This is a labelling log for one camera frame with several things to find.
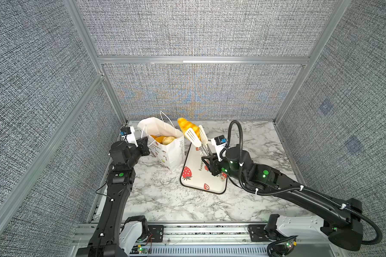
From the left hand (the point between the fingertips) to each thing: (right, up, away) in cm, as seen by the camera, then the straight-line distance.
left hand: (149, 135), depth 75 cm
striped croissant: (+1, -2, +17) cm, 18 cm away
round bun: (+7, -2, +7) cm, 11 cm away
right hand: (+25, -8, -9) cm, 28 cm away
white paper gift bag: (+9, -10, +7) cm, 15 cm away
